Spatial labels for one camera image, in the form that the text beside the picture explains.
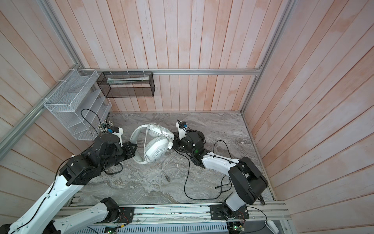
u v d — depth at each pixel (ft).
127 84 3.48
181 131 2.38
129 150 1.82
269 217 2.43
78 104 2.35
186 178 2.82
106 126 2.95
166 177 2.81
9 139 1.71
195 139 2.08
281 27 2.45
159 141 1.74
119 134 1.91
